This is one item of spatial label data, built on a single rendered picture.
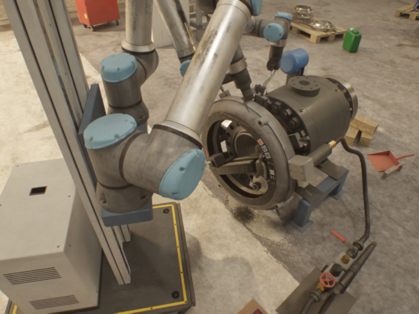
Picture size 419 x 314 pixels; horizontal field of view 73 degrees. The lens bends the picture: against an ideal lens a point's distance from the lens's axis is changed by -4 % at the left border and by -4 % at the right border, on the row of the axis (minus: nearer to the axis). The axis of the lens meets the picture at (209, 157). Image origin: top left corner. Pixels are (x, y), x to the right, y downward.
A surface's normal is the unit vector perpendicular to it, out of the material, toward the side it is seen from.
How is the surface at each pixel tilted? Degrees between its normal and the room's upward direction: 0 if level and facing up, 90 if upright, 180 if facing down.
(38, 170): 0
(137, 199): 70
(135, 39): 92
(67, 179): 0
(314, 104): 29
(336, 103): 44
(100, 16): 90
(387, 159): 0
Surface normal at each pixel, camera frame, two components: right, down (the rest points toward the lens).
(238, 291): 0.00, -0.76
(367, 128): -0.73, 0.44
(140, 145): -0.15, -0.53
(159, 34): 0.57, 0.53
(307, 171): 0.61, 0.16
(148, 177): -0.42, 0.27
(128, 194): 0.43, 0.28
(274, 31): -0.36, 0.62
